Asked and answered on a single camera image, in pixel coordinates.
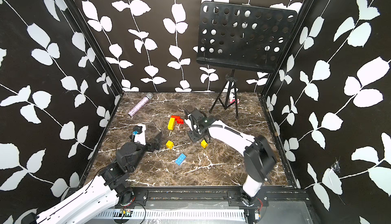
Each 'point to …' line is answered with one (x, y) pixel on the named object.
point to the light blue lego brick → (180, 159)
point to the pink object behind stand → (233, 100)
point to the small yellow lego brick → (169, 144)
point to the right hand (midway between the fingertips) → (191, 133)
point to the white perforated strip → (220, 214)
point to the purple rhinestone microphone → (140, 104)
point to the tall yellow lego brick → (171, 123)
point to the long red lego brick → (179, 120)
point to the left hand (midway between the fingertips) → (153, 129)
